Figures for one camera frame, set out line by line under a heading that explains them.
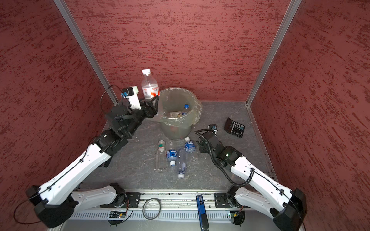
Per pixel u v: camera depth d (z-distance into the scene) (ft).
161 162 2.74
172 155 2.79
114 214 2.38
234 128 3.38
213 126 2.19
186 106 3.12
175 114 3.20
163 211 2.35
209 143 1.79
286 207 1.27
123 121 1.48
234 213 2.37
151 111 1.83
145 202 2.38
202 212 2.25
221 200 2.43
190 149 2.93
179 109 3.13
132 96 1.69
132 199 2.43
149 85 1.89
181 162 2.83
